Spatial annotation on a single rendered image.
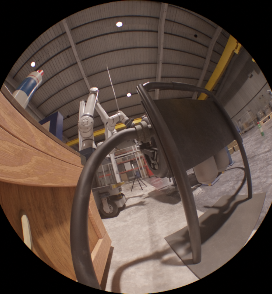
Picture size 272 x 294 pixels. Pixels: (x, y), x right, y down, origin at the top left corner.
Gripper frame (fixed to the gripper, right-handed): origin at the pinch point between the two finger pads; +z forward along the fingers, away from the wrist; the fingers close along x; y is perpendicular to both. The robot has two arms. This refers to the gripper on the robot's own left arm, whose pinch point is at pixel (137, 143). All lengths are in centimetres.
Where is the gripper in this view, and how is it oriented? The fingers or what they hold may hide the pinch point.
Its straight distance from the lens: 137.3
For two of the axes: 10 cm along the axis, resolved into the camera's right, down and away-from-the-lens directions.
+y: 7.5, -6.6, 0.6
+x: 2.4, 3.6, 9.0
